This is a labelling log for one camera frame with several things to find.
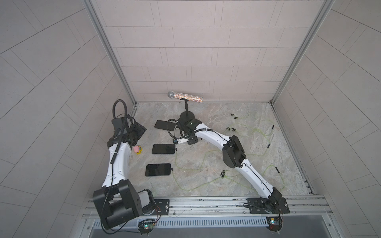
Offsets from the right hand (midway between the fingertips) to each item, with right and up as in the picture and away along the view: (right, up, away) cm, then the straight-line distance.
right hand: (191, 136), depth 100 cm
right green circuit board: (+41, -36, -32) cm, 63 cm away
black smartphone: (-17, -7, -8) cm, 20 cm away
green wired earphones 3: (+33, +12, +8) cm, 36 cm away
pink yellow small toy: (-31, -6, -13) cm, 34 cm away
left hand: (-26, +8, -17) cm, 32 cm away
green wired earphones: (+19, -19, -20) cm, 33 cm away
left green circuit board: (-18, -34, -36) cm, 53 cm away
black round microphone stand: (-3, +15, +5) cm, 16 cm away
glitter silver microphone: (-11, +27, -10) cm, 31 cm away
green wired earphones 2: (+4, -16, -16) cm, 24 cm away
